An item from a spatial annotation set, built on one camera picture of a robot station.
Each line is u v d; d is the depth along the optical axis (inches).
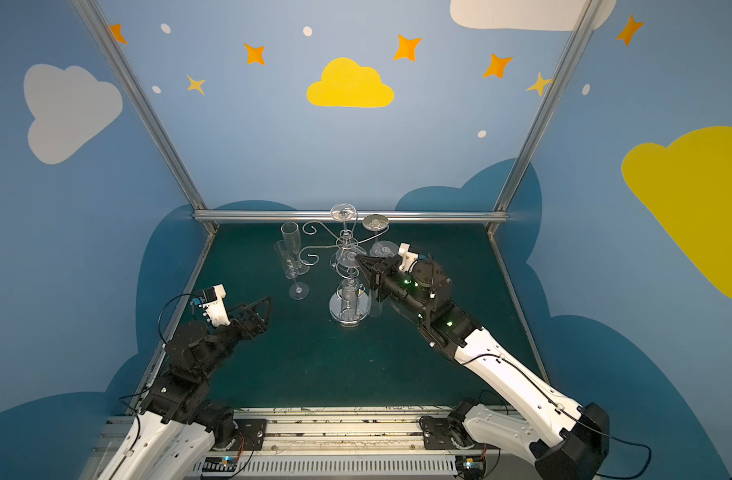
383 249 28.2
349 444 28.9
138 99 32.5
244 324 24.9
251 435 28.9
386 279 23.1
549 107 33.7
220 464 28.8
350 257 25.6
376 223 30.8
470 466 28.9
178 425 20.2
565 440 15.2
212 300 24.3
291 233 36.7
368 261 25.1
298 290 40.0
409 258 25.5
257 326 25.6
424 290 19.3
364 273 24.4
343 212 31.5
